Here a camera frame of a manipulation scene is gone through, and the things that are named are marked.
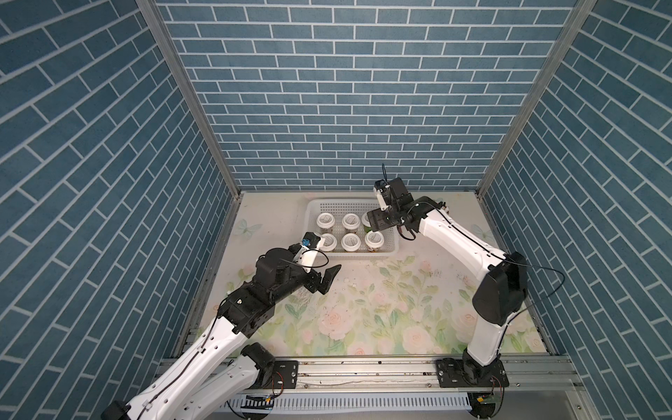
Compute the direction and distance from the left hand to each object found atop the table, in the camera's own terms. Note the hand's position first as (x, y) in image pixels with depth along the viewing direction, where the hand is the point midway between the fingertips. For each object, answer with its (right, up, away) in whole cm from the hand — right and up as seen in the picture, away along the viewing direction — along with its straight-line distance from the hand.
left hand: (333, 259), depth 70 cm
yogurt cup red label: (+5, +9, +31) cm, 33 cm away
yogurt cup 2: (-3, +2, +24) cm, 25 cm away
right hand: (+16, +12, +18) cm, 27 cm away
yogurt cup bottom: (+13, +3, +26) cm, 29 cm away
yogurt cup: (-5, +9, +30) cm, 32 cm away
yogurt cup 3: (+5, +2, +26) cm, 27 cm away
